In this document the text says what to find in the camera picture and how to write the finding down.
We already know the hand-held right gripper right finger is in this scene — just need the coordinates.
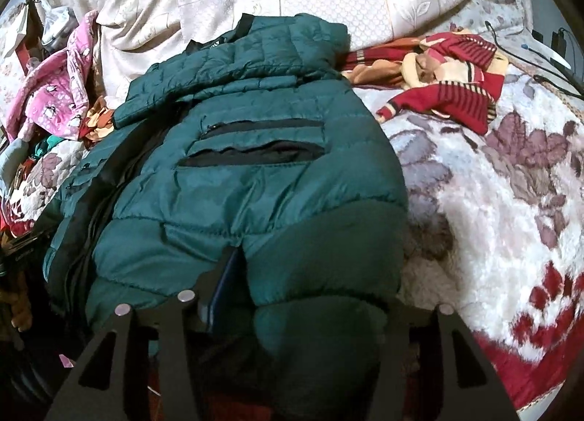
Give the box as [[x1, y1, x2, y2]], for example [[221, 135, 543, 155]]
[[388, 302, 505, 421]]

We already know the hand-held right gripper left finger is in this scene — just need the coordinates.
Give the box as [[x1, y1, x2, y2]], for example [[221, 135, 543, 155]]
[[43, 250, 242, 421]]

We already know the clear plastic bag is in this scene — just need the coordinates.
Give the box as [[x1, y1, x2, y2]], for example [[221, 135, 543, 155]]
[[40, 0, 79, 49]]

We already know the floral fleece blanket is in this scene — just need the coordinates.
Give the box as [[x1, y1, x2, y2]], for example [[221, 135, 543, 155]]
[[0, 0, 584, 410]]

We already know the white paper bag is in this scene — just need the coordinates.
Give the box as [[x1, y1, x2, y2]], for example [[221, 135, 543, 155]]
[[0, 6, 29, 61]]

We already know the orange patterned cloth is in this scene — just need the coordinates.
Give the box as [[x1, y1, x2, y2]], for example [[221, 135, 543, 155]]
[[81, 96, 117, 146]]

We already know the green puffer jacket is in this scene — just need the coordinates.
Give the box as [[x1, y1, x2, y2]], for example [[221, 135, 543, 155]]
[[43, 13, 410, 421]]

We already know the pink penguin print garment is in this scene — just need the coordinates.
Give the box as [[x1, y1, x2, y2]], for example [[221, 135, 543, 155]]
[[5, 9, 102, 141]]

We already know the black cable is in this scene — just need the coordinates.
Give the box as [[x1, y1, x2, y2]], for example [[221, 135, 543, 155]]
[[483, 20, 584, 99]]

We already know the red striped sweater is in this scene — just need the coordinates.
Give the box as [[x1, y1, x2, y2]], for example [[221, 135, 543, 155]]
[[340, 29, 510, 136]]

